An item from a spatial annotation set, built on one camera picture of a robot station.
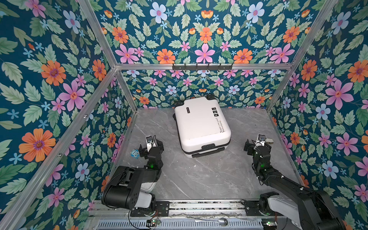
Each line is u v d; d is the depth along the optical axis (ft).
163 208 2.41
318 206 1.35
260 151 2.20
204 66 3.04
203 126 2.69
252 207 2.41
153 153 2.24
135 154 3.05
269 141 3.17
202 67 3.04
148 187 2.56
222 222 2.28
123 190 1.47
